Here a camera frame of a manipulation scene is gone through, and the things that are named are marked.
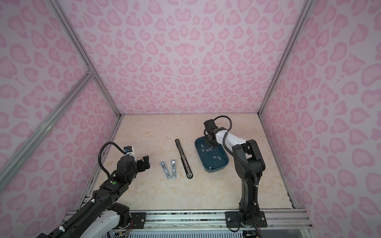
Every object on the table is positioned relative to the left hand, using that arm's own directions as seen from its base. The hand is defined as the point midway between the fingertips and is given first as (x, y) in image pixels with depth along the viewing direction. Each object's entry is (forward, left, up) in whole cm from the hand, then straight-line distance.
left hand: (141, 156), depth 83 cm
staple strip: (+4, -45, -12) cm, 47 cm away
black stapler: (-4, -25, -10) cm, 27 cm away
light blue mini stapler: (-4, -12, -12) cm, 17 cm away
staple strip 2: (+13, -35, -12) cm, 39 cm away
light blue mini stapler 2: (-3, -17, -12) cm, 21 cm away
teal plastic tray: (+4, -41, -12) cm, 43 cm away
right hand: (+15, -41, -8) cm, 44 cm away
